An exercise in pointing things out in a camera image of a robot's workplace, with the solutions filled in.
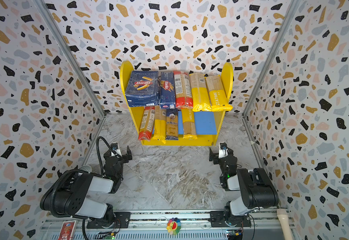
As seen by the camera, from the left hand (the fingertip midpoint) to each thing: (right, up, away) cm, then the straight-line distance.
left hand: (118, 145), depth 87 cm
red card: (-16, -37, -18) cm, 44 cm away
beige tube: (+87, -33, -14) cm, 94 cm away
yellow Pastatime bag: (+42, +8, +3) cm, 42 cm away
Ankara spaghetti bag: (+31, +13, +6) cm, 34 cm away
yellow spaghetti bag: (+23, +13, +5) cm, 27 cm away
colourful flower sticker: (+34, -37, -16) cm, 52 cm away
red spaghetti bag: (+15, +13, +5) cm, 21 cm away
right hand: (+59, 0, +3) cm, 59 cm away
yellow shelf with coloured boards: (+54, +13, +10) cm, 57 cm away
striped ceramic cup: (-19, -13, 0) cm, 23 cm away
